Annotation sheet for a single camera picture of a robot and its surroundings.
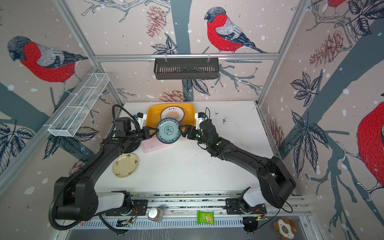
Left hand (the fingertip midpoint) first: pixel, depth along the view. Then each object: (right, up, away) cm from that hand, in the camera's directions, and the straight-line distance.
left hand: (157, 130), depth 80 cm
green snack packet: (+26, -41, -11) cm, 50 cm away
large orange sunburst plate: (+5, +11, +30) cm, 32 cm away
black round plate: (-8, -6, -13) cm, 17 cm away
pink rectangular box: (-6, -10, +12) cm, 17 cm away
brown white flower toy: (+62, -43, -15) cm, 77 cm away
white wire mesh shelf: (-41, +9, -6) cm, 42 cm away
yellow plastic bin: (-11, +12, +31) cm, 35 cm away
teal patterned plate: (+6, -1, +2) cm, 7 cm away
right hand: (+14, 0, -2) cm, 14 cm away
